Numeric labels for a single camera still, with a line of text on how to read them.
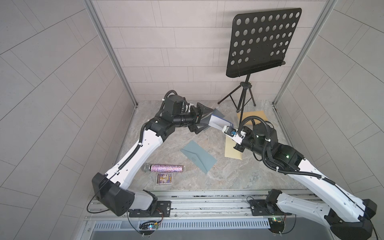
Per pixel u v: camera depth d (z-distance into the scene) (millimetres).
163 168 820
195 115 571
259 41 682
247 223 680
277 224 681
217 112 1128
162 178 788
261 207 671
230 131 518
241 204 749
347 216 382
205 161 866
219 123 710
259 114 1103
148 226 655
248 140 550
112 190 370
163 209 708
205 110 636
